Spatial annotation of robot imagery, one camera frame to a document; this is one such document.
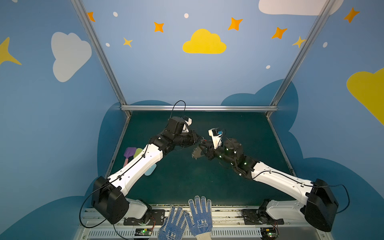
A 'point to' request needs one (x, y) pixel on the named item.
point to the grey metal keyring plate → (196, 152)
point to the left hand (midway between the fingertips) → (204, 137)
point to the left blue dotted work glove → (173, 230)
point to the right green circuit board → (271, 233)
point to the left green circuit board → (143, 232)
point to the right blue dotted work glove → (200, 223)
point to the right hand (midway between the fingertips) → (202, 142)
